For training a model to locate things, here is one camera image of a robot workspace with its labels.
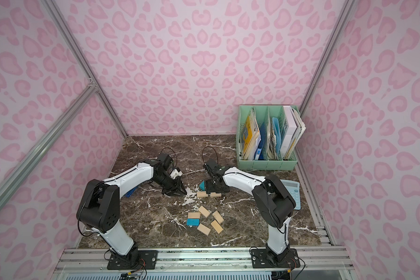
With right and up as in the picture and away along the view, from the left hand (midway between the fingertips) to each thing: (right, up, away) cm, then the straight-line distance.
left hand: (185, 191), depth 86 cm
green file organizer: (+42, +27, +7) cm, 51 cm away
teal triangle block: (+7, +2, +8) cm, 11 cm away
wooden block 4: (+15, -15, -4) cm, 22 cm away
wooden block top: (+8, -3, +5) cm, 10 cm away
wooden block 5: (+4, -11, -1) cm, 12 cm away
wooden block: (+14, -1, -2) cm, 14 cm away
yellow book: (+33, +29, +6) cm, 44 cm away
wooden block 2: (+9, -10, 0) cm, 13 cm away
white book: (+56, +32, +2) cm, 64 cm away
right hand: (+13, 0, +6) cm, 15 cm away
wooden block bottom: (+9, -16, -5) cm, 19 cm away
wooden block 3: (+16, -12, -2) cm, 20 cm away
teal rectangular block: (+4, -13, -4) cm, 15 cm away
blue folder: (+46, +29, +2) cm, 54 cm away
